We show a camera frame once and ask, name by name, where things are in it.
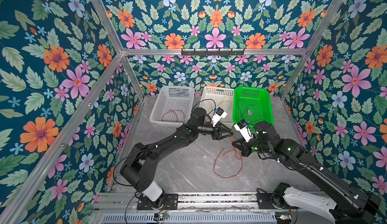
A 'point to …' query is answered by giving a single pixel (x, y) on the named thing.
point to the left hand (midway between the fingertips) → (231, 132)
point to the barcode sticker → (249, 112)
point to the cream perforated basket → (212, 98)
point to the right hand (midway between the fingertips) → (235, 140)
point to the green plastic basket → (253, 104)
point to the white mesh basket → (174, 106)
